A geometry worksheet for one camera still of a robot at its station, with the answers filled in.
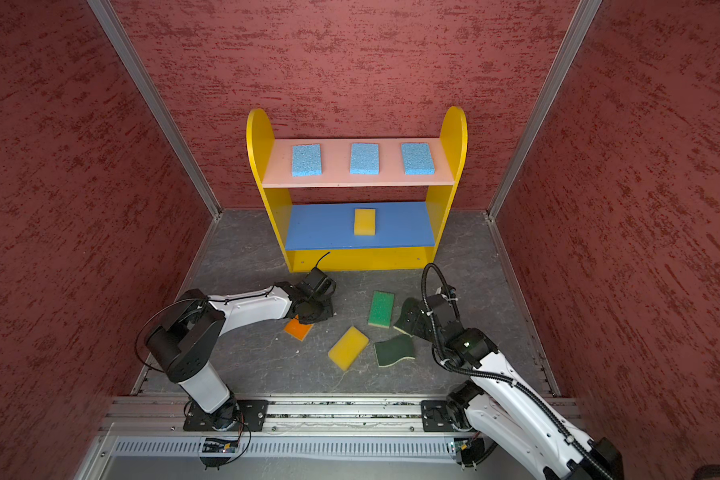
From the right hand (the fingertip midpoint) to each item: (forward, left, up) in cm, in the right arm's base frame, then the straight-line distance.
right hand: (417, 325), depth 80 cm
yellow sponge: (+33, +14, +7) cm, 37 cm away
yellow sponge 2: (-3, +20, -9) cm, 22 cm away
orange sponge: (+3, +35, -7) cm, 36 cm away
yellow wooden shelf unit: (+29, +16, +4) cm, 33 cm away
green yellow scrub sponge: (+9, +9, -8) cm, 15 cm away
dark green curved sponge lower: (-3, +8, -11) cm, 14 cm away
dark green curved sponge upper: (-2, +4, +8) cm, 9 cm away
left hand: (+7, +26, -9) cm, 28 cm away
